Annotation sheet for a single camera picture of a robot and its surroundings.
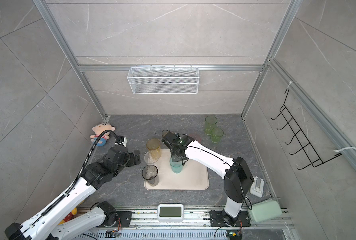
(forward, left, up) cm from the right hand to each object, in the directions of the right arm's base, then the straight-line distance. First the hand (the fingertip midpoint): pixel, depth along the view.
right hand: (179, 154), depth 84 cm
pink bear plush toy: (+25, +57, -5) cm, 63 cm away
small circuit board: (-35, +33, -12) cm, 50 cm away
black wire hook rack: (-11, -56, +18) cm, 60 cm away
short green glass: (+23, -27, -11) cm, 37 cm away
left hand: (-2, +25, +9) cm, 26 cm away
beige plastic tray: (-8, -8, -12) cm, 16 cm away
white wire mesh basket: (+47, +10, +18) cm, 52 cm away
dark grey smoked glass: (-9, +17, -5) cm, 20 cm away
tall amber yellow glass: (+7, +15, 0) cm, 17 cm away
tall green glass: (+24, -21, -1) cm, 33 cm away
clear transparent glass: (0, +17, -3) cm, 17 cm away
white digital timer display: (-28, +5, -8) cm, 30 cm away
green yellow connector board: (-37, -25, -13) cm, 46 cm away
